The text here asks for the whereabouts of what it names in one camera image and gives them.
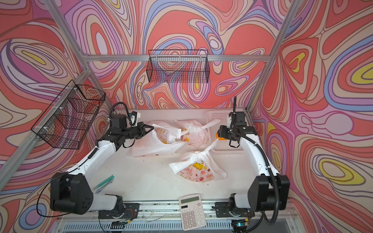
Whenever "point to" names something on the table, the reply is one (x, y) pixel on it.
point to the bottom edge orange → (220, 138)
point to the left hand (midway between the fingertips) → (155, 128)
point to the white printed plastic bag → (198, 166)
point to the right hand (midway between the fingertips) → (223, 136)
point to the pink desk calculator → (192, 214)
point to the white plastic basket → (223, 145)
